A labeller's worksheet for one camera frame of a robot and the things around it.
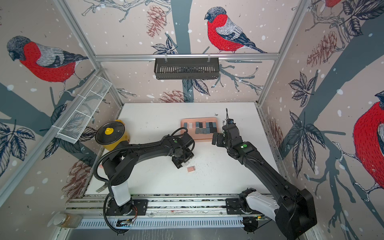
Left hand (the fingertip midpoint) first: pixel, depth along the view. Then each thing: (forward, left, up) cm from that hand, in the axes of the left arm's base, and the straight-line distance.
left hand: (193, 158), depth 88 cm
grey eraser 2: (+22, -8, -2) cm, 23 cm away
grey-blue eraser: (+21, -5, -1) cm, 22 cm away
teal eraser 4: (+27, -15, -3) cm, 31 cm away
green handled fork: (-16, +50, -2) cm, 52 cm away
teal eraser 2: (+28, -3, -2) cm, 28 cm away
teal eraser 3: (+27, -10, -3) cm, 29 cm away
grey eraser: (+22, -2, -2) cm, 22 cm away
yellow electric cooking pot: (+12, +49, +9) cm, 52 cm away
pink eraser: (-5, +1, -2) cm, 6 cm away
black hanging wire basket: (+57, +5, +24) cm, 63 cm away
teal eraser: (+27, +6, -3) cm, 28 cm away
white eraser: (+27, +3, -3) cm, 27 cm away
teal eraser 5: (+22, -10, -2) cm, 25 cm away
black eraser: (+23, -14, -3) cm, 27 cm away
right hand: (+9, -16, +13) cm, 22 cm away
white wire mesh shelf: (+13, +58, +27) cm, 65 cm away
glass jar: (-31, +55, +4) cm, 63 cm away
